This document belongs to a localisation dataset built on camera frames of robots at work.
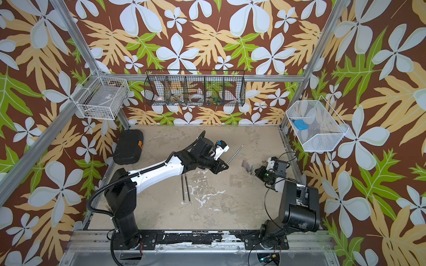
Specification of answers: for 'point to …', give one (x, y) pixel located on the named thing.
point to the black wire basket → (192, 88)
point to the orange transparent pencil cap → (244, 163)
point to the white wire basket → (102, 97)
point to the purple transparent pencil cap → (248, 167)
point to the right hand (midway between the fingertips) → (255, 169)
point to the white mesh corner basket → (315, 124)
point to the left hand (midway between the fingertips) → (229, 164)
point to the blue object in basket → (300, 124)
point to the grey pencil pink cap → (188, 190)
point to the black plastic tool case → (128, 146)
